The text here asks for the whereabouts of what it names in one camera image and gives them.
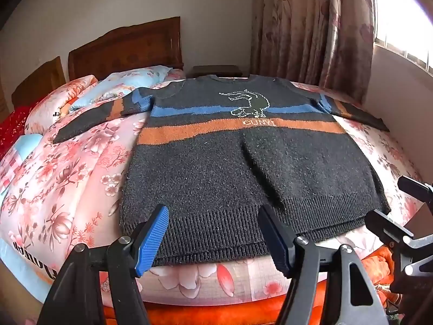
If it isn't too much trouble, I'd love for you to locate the dark striped knit sweater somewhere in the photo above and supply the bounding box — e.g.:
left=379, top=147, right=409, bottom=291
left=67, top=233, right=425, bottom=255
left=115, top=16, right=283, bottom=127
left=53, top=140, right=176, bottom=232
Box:
left=55, top=76, right=391, bottom=266

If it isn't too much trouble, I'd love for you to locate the orange blanket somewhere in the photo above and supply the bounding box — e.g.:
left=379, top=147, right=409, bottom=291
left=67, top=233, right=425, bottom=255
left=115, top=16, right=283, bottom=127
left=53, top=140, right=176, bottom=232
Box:
left=145, top=246, right=394, bottom=324

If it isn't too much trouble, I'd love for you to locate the pink floral bed quilt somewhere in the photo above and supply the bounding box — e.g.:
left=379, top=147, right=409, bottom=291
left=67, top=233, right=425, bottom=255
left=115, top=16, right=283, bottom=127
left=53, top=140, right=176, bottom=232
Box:
left=0, top=69, right=424, bottom=307

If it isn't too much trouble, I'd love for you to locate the window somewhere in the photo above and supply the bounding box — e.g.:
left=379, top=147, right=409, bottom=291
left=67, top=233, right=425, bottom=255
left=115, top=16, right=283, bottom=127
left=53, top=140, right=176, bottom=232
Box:
left=374, top=0, right=432, bottom=73

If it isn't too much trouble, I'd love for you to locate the pink floral pillow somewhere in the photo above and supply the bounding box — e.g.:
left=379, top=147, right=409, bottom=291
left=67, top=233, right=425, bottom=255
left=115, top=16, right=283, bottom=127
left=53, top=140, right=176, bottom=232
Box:
left=24, top=75, right=98, bottom=135

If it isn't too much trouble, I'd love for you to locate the red patterned blanket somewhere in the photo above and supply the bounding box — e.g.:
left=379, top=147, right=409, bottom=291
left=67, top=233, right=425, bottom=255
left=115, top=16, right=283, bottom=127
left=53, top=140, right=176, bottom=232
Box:
left=0, top=106, right=32, bottom=158

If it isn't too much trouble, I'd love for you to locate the pink floral curtain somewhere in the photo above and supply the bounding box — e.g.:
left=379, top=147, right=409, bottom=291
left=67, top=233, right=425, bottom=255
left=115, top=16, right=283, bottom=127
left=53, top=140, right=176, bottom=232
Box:
left=250, top=0, right=375, bottom=102

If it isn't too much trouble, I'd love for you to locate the light blue floral pillow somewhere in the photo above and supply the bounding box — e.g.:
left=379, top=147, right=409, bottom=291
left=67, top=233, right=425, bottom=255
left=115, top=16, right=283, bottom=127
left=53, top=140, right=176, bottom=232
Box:
left=69, top=65, right=172, bottom=112

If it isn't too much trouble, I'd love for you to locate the dark wooden nightstand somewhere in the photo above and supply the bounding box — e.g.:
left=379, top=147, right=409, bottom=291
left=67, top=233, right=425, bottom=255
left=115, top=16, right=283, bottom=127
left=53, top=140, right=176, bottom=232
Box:
left=187, top=65, right=243, bottom=79

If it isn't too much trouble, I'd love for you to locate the small wooden headboard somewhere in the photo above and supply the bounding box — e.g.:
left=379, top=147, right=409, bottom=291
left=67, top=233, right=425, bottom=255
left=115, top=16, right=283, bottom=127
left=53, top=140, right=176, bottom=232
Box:
left=11, top=56, right=66, bottom=109

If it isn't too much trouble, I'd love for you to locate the large wooden headboard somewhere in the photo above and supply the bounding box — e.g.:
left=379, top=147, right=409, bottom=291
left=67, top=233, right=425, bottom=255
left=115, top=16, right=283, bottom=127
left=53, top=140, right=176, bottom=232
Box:
left=68, top=16, right=183, bottom=80

